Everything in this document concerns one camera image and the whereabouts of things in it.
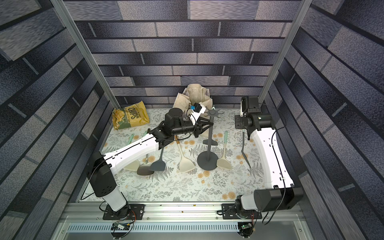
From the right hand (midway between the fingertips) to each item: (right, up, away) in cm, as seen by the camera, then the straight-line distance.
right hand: (244, 119), depth 75 cm
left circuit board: (-62, -52, -4) cm, 81 cm away
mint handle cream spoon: (-70, -13, +28) cm, 77 cm away
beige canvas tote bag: (-26, +20, +35) cm, 48 cm away
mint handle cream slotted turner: (-7, -27, +15) cm, 32 cm away
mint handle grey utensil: (+1, -17, +5) cm, 18 cm away
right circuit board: (+1, -56, -2) cm, 56 cm away
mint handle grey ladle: (-47, -28, +14) cm, 56 cm away
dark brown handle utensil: (-55, -30, +11) cm, 63 cm away
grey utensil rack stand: (-17, -25, +15) cm, 34 cm away
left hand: (-17, -1, -8) cm, 19 cm away
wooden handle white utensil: (-31, -28, +15) cm, 45 cm away
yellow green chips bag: (-72, +3, +31) cm, 79 cm away
